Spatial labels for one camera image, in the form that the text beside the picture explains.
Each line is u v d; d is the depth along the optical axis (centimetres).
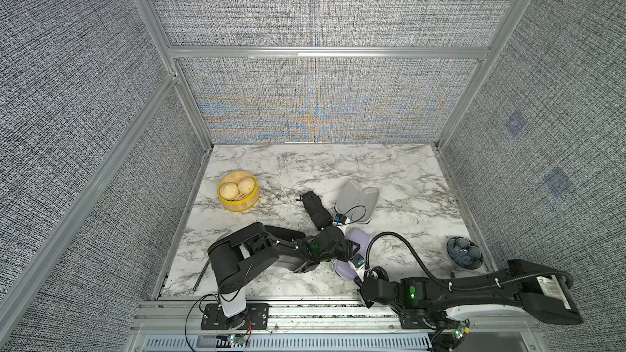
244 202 95
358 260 71
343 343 70
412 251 63
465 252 84
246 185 98
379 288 59
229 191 97
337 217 80
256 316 73
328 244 68
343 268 77
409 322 73
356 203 100
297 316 75
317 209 95
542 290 46
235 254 49
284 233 92
